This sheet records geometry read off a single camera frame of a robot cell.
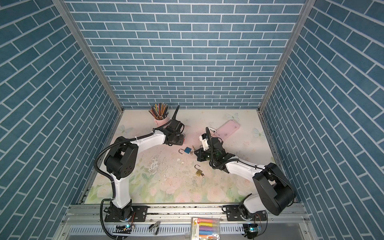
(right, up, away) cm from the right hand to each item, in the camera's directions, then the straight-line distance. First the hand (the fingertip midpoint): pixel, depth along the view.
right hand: (193, 150), depth 86 cm
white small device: (+13, +11, +23) cm, 28 cm away
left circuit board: (-34, -35, -15) cm, 51 cm away
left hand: (-9, +5, +12) cm, 16 cm away
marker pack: (+6, -33, -17) cm, 38 cm away
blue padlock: (-5, -2, +11) cm, 12 cm away
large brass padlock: (+3, -13, +2) cm, 14 cm away
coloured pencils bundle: (-25, +25, +17) cm, 39 cm away
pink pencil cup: (-25, +16, +16) cm, 34 cm away
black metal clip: (-17, -33, -16) cm, 40 cm away
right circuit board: (+28, -35, -16) cm, 47 cm away
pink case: (+23, +12, +19) cm, 32 cm away
